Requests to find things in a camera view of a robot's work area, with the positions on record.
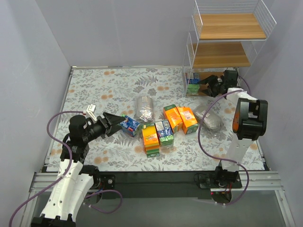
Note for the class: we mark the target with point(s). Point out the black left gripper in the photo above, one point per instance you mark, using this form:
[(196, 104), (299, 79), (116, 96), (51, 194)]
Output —
[(104, 126)]

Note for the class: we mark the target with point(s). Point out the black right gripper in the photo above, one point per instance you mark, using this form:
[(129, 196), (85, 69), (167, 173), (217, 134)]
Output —
[(217, 86)]

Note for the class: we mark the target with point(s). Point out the blue green sponge pack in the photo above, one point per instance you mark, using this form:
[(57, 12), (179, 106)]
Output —
[(130, 126), (165, 133), (192, 83)]

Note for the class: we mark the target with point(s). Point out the orange Sponge Daddy box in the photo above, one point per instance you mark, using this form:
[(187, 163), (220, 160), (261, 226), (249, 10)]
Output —
[(150, 140)]

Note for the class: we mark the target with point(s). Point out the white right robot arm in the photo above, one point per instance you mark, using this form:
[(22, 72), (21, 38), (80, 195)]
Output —
[(249, 123)]

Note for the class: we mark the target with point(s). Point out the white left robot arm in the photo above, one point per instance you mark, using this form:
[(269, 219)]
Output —
[(74, 178)]

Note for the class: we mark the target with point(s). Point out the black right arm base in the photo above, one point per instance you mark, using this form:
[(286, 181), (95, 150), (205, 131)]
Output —
[(218, 178)]

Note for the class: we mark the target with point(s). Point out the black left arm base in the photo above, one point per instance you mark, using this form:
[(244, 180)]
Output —
[(103, 181)]

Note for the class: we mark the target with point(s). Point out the silver steel wool pack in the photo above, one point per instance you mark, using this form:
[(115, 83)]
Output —
[(144, 108), (209, 120)]

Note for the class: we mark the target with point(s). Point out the floral patterned table mat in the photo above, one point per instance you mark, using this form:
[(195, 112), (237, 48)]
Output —
[(115, 91)]

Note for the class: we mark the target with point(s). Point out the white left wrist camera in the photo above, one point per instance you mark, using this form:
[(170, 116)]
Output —
[(90, 112)]

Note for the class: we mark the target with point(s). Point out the white wire wooden shelf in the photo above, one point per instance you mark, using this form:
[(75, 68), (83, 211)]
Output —
[(225, 34)]

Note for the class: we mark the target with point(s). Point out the aluminium frame rail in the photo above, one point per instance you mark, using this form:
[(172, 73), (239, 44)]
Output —
[(40, 181)]

